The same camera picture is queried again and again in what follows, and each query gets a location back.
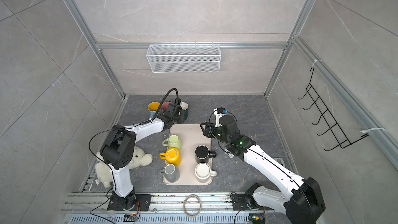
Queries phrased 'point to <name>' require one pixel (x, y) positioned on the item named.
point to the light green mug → (173, 141)
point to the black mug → (202, 154)
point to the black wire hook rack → (335, 130)
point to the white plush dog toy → (103, 171)
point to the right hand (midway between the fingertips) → (204, 124)
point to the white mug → (203, 172)
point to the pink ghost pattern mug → (165, 104)
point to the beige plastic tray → (192, 136)
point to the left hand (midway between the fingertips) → (181, 111)
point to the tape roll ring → (200, 205)
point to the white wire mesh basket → (184, 58)
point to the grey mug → (172, 173)
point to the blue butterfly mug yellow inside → (153, 107)
